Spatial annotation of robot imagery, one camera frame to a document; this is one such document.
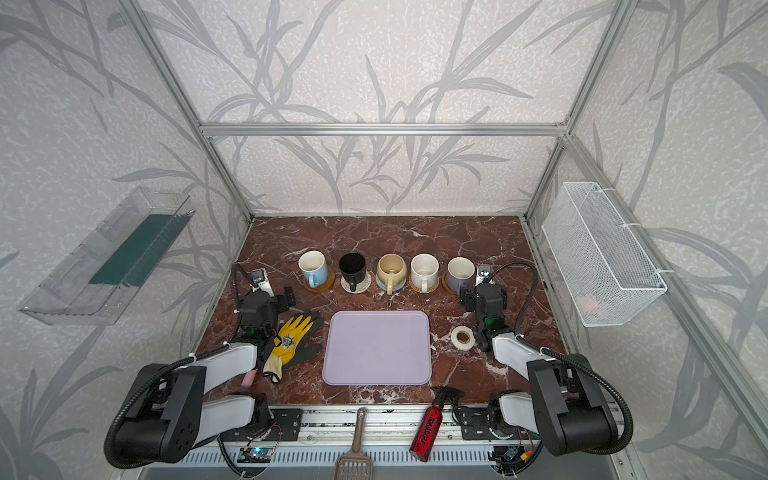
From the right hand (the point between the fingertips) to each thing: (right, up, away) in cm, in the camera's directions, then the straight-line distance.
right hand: (483, 275), depth 91 cm
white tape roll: (-8, -20, -5) cm, 22 cm away
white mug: (-18, +1, +8) cm, 19 cm away
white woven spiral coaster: (-39, -4, +6) cm, 40 cm away
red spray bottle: (-19, -34, -22) cm, 45 cm away
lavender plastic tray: (-32, -21, -4) cm, 39 cm away
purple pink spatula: (-67, -27, -11) cm, 73 cm away
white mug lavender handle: (-5, 0, +7) cm, 9 cm away
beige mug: (-29, +1, +10) cm, 31 cm away
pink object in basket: (+21, -5, -19) cm, 28 cm away
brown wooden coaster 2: (-11, -3, +8) cm, 14 cm away
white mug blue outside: (-54, +3, +5) cm, 55 cm away
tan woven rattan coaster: (-17, -6, +4) cm, 18 cm away
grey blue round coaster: (-28, -4, +2) cm, 28 cm away
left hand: (-64, 0, -2) cm, 64 cm away
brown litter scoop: (-36, -42, -22) cm, 60 cm away
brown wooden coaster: (-50, -2, +10) cm, 51 cm away
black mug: (-41, +2, +2) cm, 41 cm away
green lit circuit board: (-60, -41, -20) cm, 76 cm away
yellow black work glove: (-57, -19, -5) cm, 61 cm away
